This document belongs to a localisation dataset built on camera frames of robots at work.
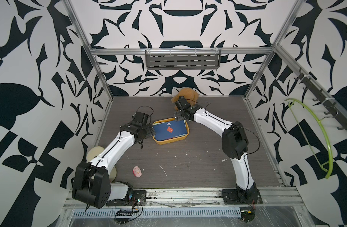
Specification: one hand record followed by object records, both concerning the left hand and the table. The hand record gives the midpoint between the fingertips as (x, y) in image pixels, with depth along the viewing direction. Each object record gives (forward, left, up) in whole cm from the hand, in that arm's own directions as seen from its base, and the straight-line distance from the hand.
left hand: (146, 130), depth 86 cm
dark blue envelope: (+4, -15, -6) cm, 16 cm away
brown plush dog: (+23, -29, +7) cm, 37 cm away
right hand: (+15, -23, -1) cm, 28 cm away
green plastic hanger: (-28, -78, +17) cm, 85 cm away
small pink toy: (-21, +5, -10) cm, 23 cm away
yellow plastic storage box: (+11, -14, -5) cm, 18 cm away
